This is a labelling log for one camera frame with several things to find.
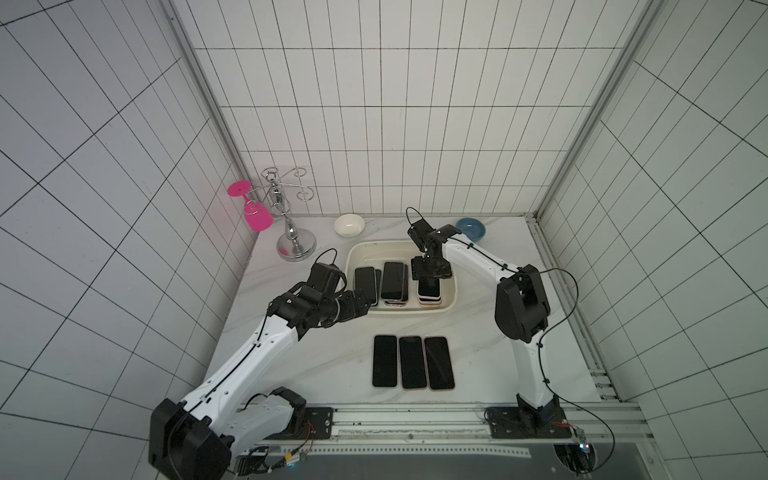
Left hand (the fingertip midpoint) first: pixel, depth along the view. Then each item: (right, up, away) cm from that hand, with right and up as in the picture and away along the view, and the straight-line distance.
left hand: (354, 314), depth 77 cm
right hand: (+19, +8, +17) cm, 27 cm away
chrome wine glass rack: (-26, +18, +32) cm, 45 cm away
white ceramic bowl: (-6, +25, +34) cm, 43 cm away
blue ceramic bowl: (+42, +24, +36) cm, 61 cm away
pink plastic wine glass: (-34, +28, +20) cm, 48 cm away
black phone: (+24, -15, +4) cm, 28 cm away
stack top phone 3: (+23, +4, +20) cm, 31 cm away
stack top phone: (+1, +6, +20) cm, 21 cm away
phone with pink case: (+16, -16, +3) cm, 23 cm away
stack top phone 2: (+11, +6, +21) cm, 24 cm away
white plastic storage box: (+7, +9, +23) cm, 26 cm away
